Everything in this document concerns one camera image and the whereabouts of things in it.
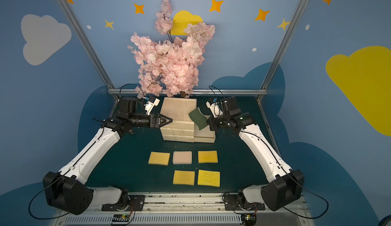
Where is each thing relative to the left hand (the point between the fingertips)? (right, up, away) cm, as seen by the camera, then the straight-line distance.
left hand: (169, 119), depth 73 cm
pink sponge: (+5, -24, +16) cm, 29 cm away
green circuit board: (-24, -49, 0) cm, 54 cm away
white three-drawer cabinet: (+5, -6, +10) cm, 13 cm away
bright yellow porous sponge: (+20, -33, +9) cm, 40 cm away
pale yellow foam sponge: (-9, -24, +15) cm, 30 cm away
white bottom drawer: (+19, -12, +25) cm, 34 cm away
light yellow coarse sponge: (+6, -33, +9) cm, 34 cm away
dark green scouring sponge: (+15, 0, +5) cm, 16 cm away
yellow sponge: (+20, -23, +15) cm, 34 cm away
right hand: (+21, -1, +5) cm, 21 cm away
